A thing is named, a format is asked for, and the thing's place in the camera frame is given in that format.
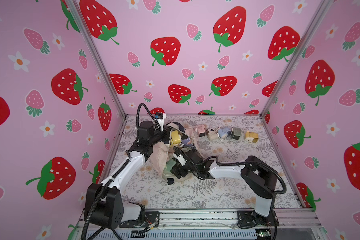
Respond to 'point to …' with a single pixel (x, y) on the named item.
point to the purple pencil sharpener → (185, 141)
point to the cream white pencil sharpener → (212, 134)
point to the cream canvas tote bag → (160, 153)
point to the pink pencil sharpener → (201, 129)
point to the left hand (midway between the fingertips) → (172, 125)
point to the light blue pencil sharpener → (224, 132)
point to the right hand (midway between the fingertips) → (173, 169)
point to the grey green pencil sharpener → (236, 133)
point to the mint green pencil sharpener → (169, 164)
